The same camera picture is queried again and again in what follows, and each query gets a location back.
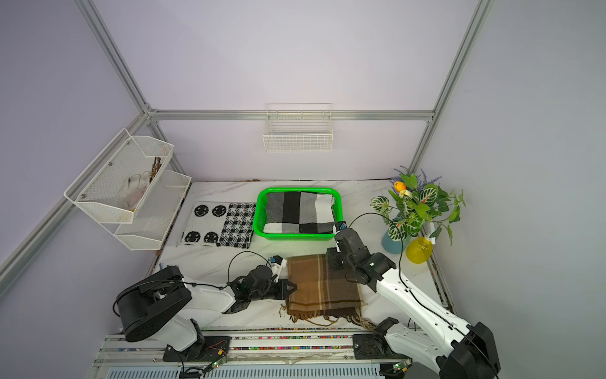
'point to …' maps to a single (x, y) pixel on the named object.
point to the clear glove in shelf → (132, 189)
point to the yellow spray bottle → (419, 249)
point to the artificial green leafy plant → (415, 203)
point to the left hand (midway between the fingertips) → (296, 289)
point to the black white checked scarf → (299, 212)
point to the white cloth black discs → (205, 225)
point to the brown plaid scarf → (323, 294)
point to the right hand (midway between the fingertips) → (335, 255)
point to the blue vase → (393, 246)
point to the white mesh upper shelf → (114, 187)
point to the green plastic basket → (259, 214)
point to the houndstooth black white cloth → (237, 228)
